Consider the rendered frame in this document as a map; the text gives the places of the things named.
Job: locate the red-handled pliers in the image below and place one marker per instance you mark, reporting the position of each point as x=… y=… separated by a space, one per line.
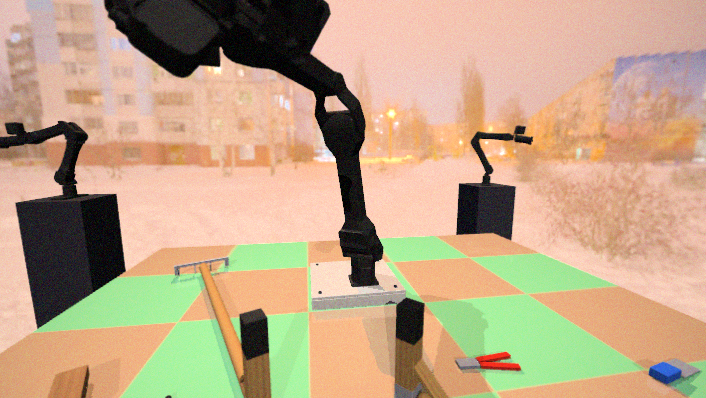
x=487 y=362

